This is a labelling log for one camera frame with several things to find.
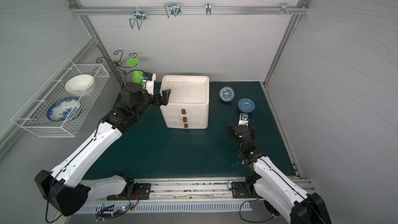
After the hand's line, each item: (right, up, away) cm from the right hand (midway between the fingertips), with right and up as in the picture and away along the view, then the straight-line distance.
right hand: (240, 123), depth 83 cm
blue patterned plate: (-80, +9, -18) cm, 83 cm away
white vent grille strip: (-50, -37, -13) cm, 63 cm away
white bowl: (-79, +20, -12) cm, 82 cm away
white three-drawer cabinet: (-28, +10, -5) cm, 30 cm away
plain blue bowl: (+9, +9, +22) cm, 26 cm away
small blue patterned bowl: (-3, +17, +28) cm, 33 cm away
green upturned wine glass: (-60, +28, +9) cm, 67 cm away
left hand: (-41, +19, -11) cm, 46 cm away
